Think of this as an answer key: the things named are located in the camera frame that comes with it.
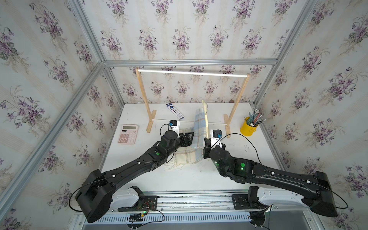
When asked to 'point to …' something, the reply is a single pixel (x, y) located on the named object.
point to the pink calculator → (128, 134)
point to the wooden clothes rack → (152, 113)
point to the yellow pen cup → (248, 127)
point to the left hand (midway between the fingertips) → (193, 136)
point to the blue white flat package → (178, 114)
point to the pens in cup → (253, 119)
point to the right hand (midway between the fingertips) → (206, 140)
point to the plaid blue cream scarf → (193, 153)
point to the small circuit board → (137, 217)
